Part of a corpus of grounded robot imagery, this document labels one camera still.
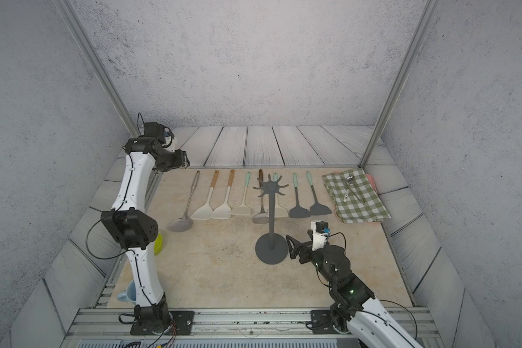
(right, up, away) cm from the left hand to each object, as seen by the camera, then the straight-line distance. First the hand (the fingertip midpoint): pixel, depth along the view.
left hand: (186, 162), depth 90 cm
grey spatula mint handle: (+57, -21, +13) cm, 62 cm away
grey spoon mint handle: (+47, -22, +12) cm, 53 cm away
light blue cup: (-13, -47, -17) cm, 51 cm away
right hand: (+44, -27, -15) cm, 54 cm away
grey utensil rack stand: (+35, -35, 0) cm, 50 cm away
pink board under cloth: (+87, -8, +22) cm, 90 cm away
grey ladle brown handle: (+31, -24, +8) cm, 40 cm away
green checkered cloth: (+77, -16, +16) cm, 80 cm away
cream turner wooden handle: (+14, -22, +10) cm, 28 cm away
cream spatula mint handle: (+22, -21, +12) cm, 33 cm away
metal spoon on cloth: (+76, -6, +24) cm, 80 cm away
